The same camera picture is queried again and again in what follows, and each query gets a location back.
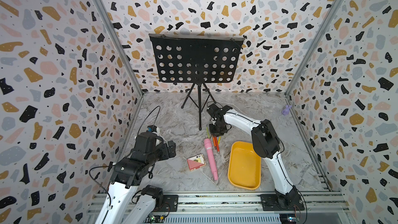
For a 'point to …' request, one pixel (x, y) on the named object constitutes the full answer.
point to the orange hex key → (214, 143)
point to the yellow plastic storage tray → (244, 166)
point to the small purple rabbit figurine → (286, 111)
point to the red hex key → (217, 147)
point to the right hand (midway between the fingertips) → (213, 135)
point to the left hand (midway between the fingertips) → (168, 145)
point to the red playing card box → (196, 162)
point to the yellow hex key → (218, 142)
